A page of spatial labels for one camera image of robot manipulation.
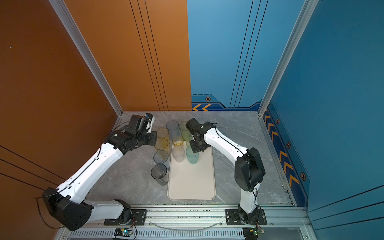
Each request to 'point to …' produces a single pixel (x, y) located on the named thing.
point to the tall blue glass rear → (173, 126)
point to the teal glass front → (192, 158)
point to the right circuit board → (251, 233)
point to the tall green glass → (186, 134)
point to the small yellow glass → (177, 140)
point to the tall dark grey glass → (159, 172)
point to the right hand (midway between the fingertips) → (196, 149)
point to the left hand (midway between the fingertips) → (155, 133)
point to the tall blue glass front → (161, 157)
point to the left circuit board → (123, 232)
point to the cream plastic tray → (191, 182)
